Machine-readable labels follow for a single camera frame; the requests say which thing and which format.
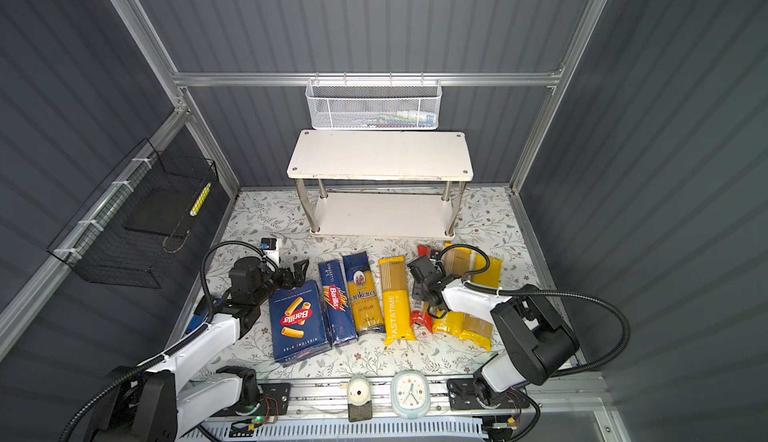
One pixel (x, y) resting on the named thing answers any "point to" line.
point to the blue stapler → (196, 321)
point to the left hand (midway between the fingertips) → (293, 260)
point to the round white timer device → (359, 400)
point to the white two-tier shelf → (380, 184)
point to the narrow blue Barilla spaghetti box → (340, 317)
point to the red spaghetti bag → (421, 314)
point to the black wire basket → (121, 235)
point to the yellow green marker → (200, 200)
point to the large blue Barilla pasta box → (298, 324)
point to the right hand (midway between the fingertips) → (427, 288)
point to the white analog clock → (410, 394)
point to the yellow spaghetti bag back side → (484, 331)
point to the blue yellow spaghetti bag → (364, 295)
